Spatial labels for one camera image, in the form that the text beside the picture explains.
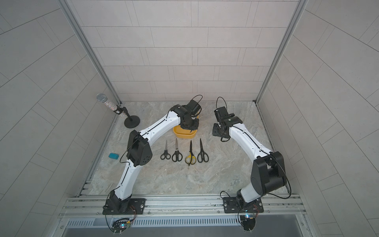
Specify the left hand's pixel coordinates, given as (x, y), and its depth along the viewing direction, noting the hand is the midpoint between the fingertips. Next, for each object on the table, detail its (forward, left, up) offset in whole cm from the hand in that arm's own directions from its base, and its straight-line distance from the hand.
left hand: (197, 126), depth 91 cm
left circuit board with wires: (-48, +37, -13) cm, 62 cm away
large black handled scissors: (-15, +12, -9) cm, 22 cm away
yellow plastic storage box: (-2, +10, -5) cm, 11 cm away
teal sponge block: (-16, +50, -9) cm, 53 cm away
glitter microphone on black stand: (+9, +47, -9) cm, 49 cm away
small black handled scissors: (-15, +19, -9) cm, 26 cm away
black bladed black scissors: (-15, -3, -9) cm, 18 cm away
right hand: (-5, -11, +2) cm, 13 cm away
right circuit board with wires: (-48, -24, -9) cm, 54 cm away
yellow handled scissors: (-18, +4, -9) cm, 20 cm away
